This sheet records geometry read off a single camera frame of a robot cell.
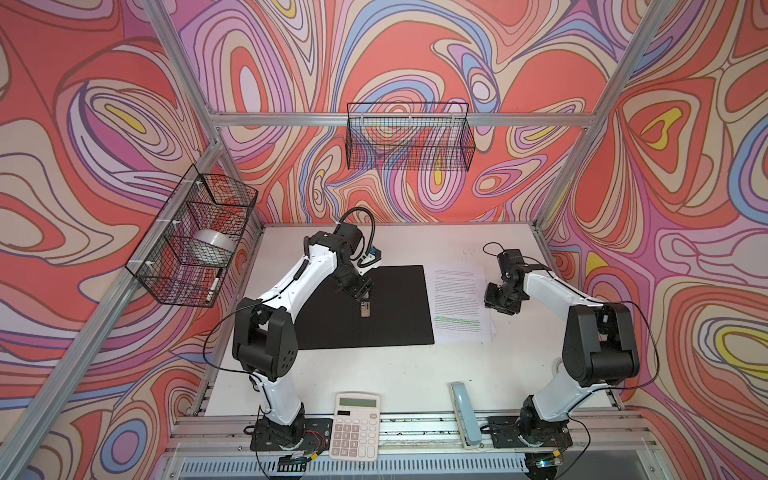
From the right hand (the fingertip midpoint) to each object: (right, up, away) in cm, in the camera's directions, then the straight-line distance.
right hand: (494, 311), depth 92 cm
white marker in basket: (-76, +10, -21) cm, 79 cm away
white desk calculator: (-41, -26, -20) cm, 53 cm away
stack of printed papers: (-9, +1, +6) cm, 11 cm away
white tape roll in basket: (-75, +22, -19) cm, 80 cm away
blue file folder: (-30, -2, +7) cm, 31 cm away
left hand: (-40, +8, -7) cm, 41 cm away
